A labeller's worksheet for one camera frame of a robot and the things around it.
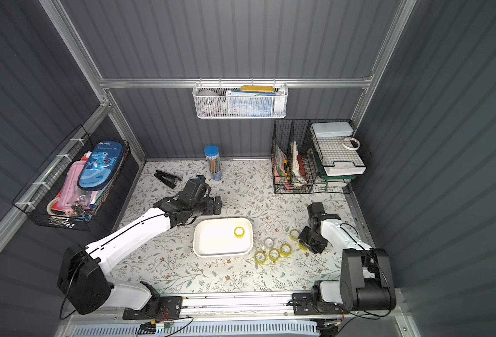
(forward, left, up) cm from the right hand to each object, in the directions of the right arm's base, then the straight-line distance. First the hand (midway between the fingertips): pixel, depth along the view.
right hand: (309, 244), depth 87 cm
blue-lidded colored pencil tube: (+35, +43, +18) cm, 58 cm away
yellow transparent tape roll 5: (-5, +21, -1) cm, 22 cm away
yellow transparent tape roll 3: (-1, +3, 0) cm, 3 cm away
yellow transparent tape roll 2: (+5, +6, -1) cm, 8 cm away
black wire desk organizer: (+44, -8, +9) cm, 46 cm away
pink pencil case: (+4, +84, +31) cm, 89 cm away
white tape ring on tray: (+40, -22, +18) cm, 49 cm away
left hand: (+10, +40, +16) cm, 44 cm away
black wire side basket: (0, +88, +35) cm, 94 cm away
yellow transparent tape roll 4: (-4, +10, -1) cm, 11 cm away
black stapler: (+34, +69, +2) cm, 77 cm away
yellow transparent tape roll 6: (-6, +15, -1) cm, 16 cm away
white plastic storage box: (+3, +41, -1) cm, 41 cm away
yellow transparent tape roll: (+3, +30, 0) cm, 30 cm away
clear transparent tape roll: (+1, +17, -1) cm, 17 cm away
